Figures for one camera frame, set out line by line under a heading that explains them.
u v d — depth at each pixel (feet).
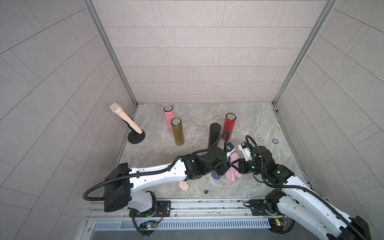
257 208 2.32
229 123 2.72
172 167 1.55
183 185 2.53
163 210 2.33
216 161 1.70
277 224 2.23
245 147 2.29
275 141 3.14
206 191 2.47
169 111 2.77
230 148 1.97
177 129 2.71
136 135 3.13
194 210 2.33
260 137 3.16
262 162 1.90
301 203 1.59
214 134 2.61
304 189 1.58
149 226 2.14
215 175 2.67
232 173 2.41
